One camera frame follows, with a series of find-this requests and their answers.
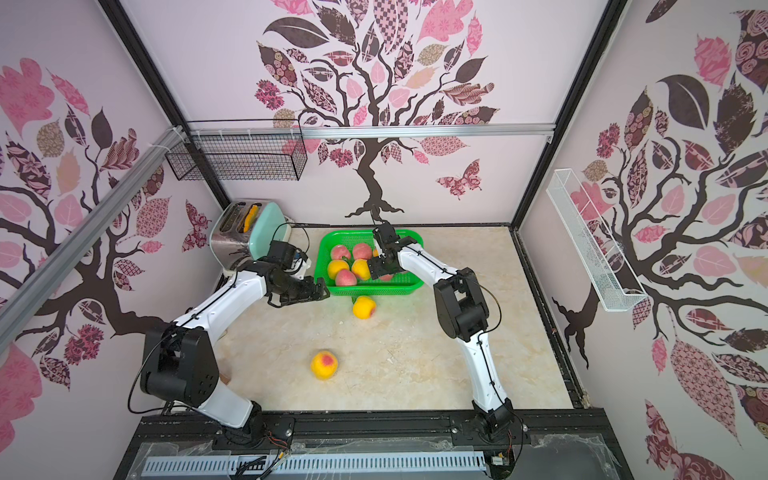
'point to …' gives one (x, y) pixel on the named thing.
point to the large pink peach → (362, 251)
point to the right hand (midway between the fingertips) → (384, 269)
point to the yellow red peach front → (324, 365)
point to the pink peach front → (386, 277)
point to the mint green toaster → (243, 230)
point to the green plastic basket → (403, 283)
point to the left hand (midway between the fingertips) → (313, 301)
